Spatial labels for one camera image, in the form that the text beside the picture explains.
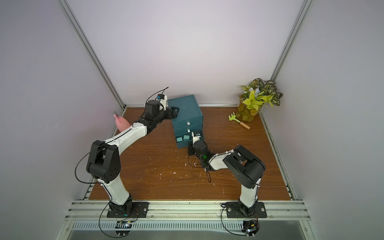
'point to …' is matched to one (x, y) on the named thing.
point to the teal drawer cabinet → (189, 119)
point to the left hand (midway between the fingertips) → (176, 108)
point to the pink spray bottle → (121, 123)
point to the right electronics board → (250, 227)
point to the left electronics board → (123, 228)
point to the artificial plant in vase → (253, 97)
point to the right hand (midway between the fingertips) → (189, 140)
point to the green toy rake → (233, 117)
